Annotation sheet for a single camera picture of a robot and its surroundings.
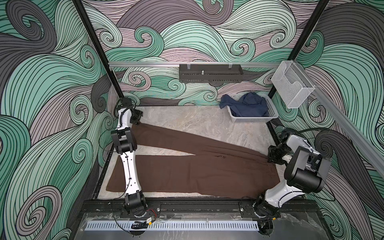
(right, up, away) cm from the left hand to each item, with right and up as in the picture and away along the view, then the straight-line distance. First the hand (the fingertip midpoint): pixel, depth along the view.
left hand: (141, 115), depth 111 cm
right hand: (+85, -26, -22) cm, 91 cm away
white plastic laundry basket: (+98, +2, -4) cm, 98 cm away
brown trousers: (+24, -29, -21) cm, 43 cm away
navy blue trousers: (+83, +8, +3) cm, 84 cm away
